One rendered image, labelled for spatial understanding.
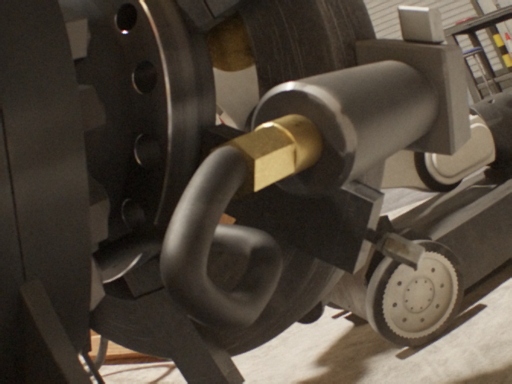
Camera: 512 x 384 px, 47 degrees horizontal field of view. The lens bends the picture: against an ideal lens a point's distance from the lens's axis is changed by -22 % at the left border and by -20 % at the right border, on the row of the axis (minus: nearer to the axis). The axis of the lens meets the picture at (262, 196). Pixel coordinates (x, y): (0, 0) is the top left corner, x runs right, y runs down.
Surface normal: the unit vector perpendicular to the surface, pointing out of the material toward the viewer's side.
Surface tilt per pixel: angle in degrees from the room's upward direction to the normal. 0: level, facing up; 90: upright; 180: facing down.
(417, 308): 90
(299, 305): 137
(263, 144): 60
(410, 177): 90
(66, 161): 112
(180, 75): 106
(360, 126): 99
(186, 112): 116
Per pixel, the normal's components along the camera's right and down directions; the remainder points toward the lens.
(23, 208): 0.84, 0.14
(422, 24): -0.54, 0.29
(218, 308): 0.72, 0.42
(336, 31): 0.38, 0.09
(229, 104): 0.14, 0.00
